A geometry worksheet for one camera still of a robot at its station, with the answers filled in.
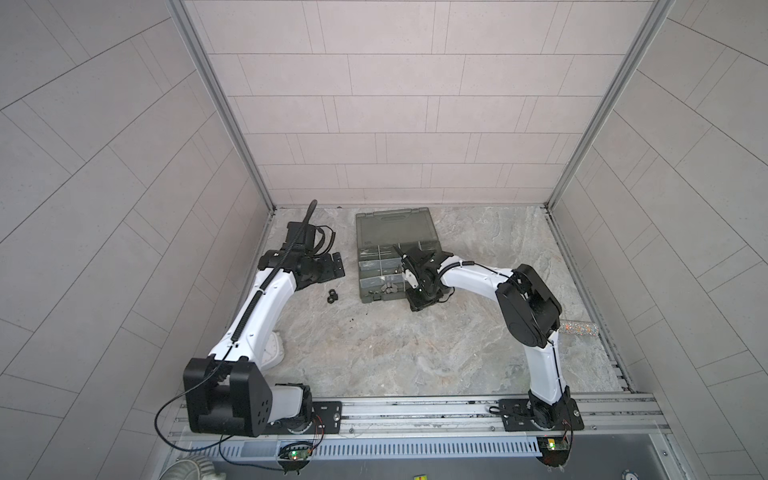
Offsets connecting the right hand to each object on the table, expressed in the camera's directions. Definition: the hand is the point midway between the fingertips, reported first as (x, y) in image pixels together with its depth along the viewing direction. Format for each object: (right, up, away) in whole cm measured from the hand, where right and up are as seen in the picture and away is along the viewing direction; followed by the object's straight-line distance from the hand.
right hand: (413, 306), depth 92 cm
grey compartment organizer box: (-10, +9, 0) cm, 14 cm away
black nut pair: (-25, +3, -1) cm, 25 cm away
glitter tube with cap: (+46, -3, -10) cm, 47 cm away
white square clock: (-37, -8, -15) cm, 41 cm away
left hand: (-22, +14, -10) cm, 28 cm away
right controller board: (+31, -27, -24) cm, 48 cm away
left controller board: (-28, -25, -28) cm, 47 cm away
